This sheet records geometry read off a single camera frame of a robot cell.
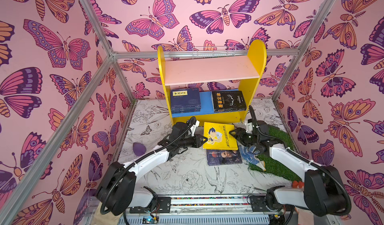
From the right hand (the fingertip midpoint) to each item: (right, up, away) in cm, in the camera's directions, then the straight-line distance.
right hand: (232, 133), depth 86 cm
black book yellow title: (0, +19, +11) cm, 22 cm away
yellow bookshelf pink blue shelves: (-6, +29, +30) cm, 43 cm away
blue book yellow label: (-27, +15, +3) cm, 31 cm away
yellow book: (-8, -2, -4) cm, 9 cm away
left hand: (-14, -2, -8) cm, 17 cm away
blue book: (-27, +19, +7) cm, 34 cm away
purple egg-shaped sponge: (-56, -11, +6) cm, 58 cm away
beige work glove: (-62, -38, -16) cm, 75 cm away
